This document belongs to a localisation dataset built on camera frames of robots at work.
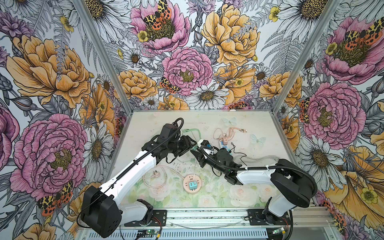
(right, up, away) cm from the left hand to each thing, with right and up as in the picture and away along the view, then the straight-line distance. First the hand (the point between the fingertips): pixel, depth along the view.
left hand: (193, 149), depth 77 cm
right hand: (0, -2, +3) cm, 4 cm away
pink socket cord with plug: (-22, -16, +10) cm, 28 cm away
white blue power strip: (+18, -1, +22) cm, 28 cm away
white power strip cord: (+38, -9, +19) cm, 43 cm away
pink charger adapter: (+20, +2, +19) cm, 28 cm away
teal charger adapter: (0, -19, +1) cm, 19 cm away
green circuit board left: (-21, -37, -6) cm, 43 cm away
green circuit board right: (+41, -37, -6) cm, 56 cm away
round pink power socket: (-2, -17, +7) cm, 19 cm away
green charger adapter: (+1, +2, -4) cm, 5 cm away
